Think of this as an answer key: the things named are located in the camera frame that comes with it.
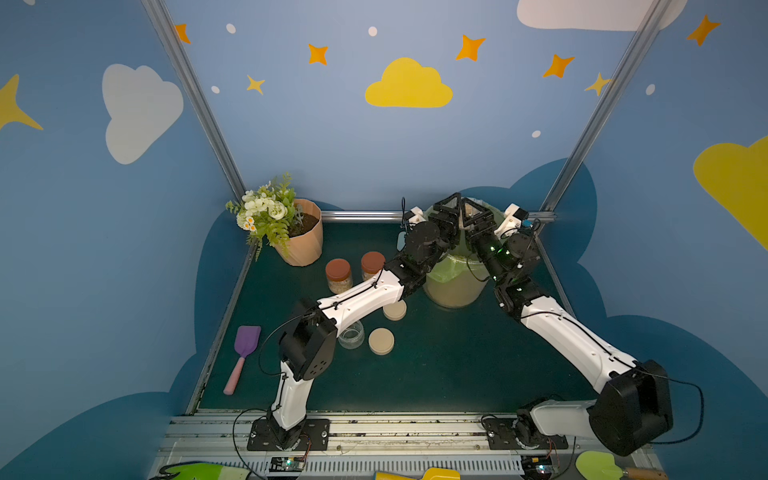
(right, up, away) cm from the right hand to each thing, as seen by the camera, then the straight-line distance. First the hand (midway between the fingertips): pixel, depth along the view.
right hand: (466, 206), depth 71 cm
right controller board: (+17, -63, 0) cm, 66 cm away
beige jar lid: (-17, -30, +24) cm, 42 cm away
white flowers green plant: (-54, +1, +14) cm, 56 cm away
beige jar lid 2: (-21, -38, +19) cm, 48 cm away
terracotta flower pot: (-46, -5, +25) cm, 52 cm away
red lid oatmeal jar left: (-35, -19, +25) cm, 47 cm away
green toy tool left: (-61, -62, -3) cm, 87 cm away
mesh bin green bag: (-3, -19, +8) cm, 20 cm away
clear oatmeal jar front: (-29, -36, +15) cm, 49 cm away
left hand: (+2, +1, -1) cm, 2 cm away
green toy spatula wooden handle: (+32, -63, -1) cm, 70 cm away
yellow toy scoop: (-9, -64, -2) cm, 64 cm away
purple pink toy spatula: (-62, -37, +17) cm, 74 cm away
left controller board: (-45, -63, 0) cm, 77 cm away
